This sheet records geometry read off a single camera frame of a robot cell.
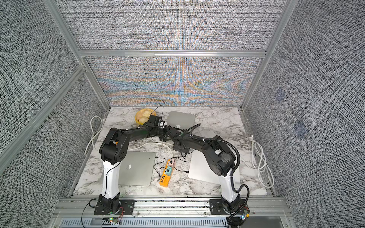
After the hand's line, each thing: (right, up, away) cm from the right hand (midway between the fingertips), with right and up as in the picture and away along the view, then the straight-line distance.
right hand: (179, 144), depth 96 cm
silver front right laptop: (+13, -13, -8) cm, 20 cm away
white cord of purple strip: (+47, -9, -12) cm, 50 cm away
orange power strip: (-8, -17, -16) cm, 25 cm away
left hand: (-1, +7, +1) cm, 7 cm away
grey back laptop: (+1, +16, +17) cm, 24 cm away
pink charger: (-4, -9, -14) cm, 18 cm away
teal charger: (-6, -12, -17) cm, 22 cm away
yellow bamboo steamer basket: (-29, +20, +13) cm, 38 cm away
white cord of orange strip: (-19, +1, +2) cm, 19 cm away
